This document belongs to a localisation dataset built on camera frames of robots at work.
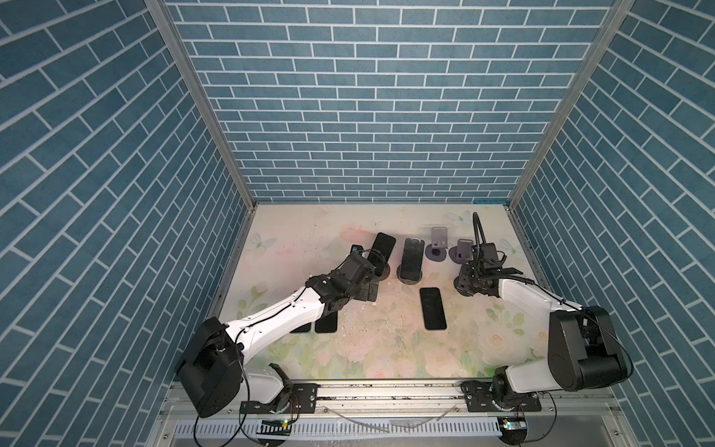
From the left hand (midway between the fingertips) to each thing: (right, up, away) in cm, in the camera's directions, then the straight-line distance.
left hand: (364, 282), depth 84 cm
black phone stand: (-12, -13, +3) cm, 18 cm away
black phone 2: (+16, +6, +9) cm, 19 cm away
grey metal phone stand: (+27, +7, +22) cm, 35 cm away
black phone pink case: (+22, -10, +6) cm, 25 cm away
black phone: (+6, +9, +8) cm, 13 cm away
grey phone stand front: (+35, +8, +15) cm, 39 cm away
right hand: (+34, +1, +9) cm, 35 cm away
